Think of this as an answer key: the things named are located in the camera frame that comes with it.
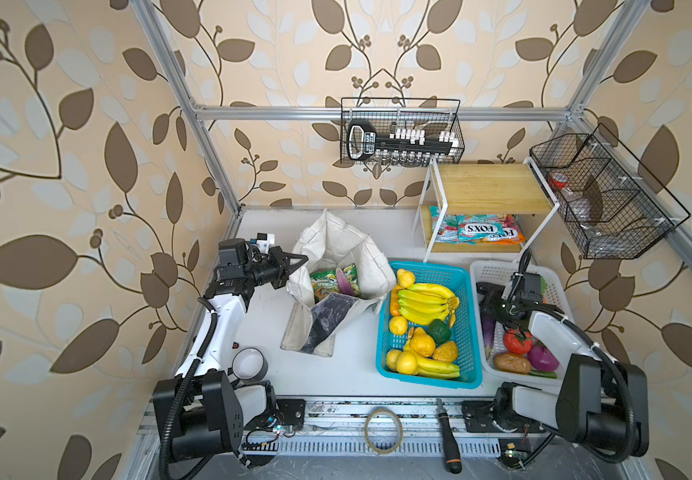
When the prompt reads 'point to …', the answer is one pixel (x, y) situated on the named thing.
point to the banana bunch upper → (425, 304)
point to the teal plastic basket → (465, 333)
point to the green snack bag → (326, 282)
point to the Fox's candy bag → (474, 229)
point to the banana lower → (432, 368)
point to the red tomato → (518, 341)
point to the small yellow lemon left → (398, 325)
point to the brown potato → (513, 363)
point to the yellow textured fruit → (422, 343)
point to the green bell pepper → (439, 331)
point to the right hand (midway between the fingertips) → (490, 309)
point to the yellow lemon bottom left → (403, 362)
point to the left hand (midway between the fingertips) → (309, 257)
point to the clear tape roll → (400, 427)
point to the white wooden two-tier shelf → (517, 190)
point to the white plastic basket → (499, 273)
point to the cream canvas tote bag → (330, 244)
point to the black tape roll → (250, 363)
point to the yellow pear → (405, 278)
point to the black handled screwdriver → (451, 449)
